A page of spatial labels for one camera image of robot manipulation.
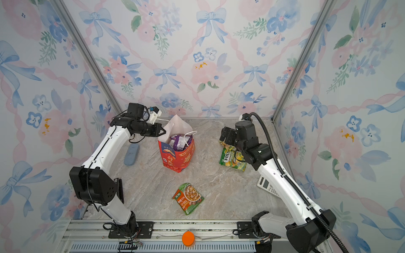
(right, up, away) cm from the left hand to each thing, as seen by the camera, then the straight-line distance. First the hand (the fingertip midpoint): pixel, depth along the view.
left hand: (165, 130), depth 82 cm
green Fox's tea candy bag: (+36, -16, +15) cm, 42 cm away
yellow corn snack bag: (+35, -10, +18) cm, 40 cm away
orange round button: (+14, -46, -16) cm, 51 cm away
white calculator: (+53, -30, +5) cm, 61 cm away
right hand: (+32, 0, -8) cm, 33 cm away
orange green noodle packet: (+12, -36, +1) cm, 38 cm away
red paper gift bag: (+5, -17, +2) cm, 18 cm away
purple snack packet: (+6, -7, +3) cm, 10 cm away
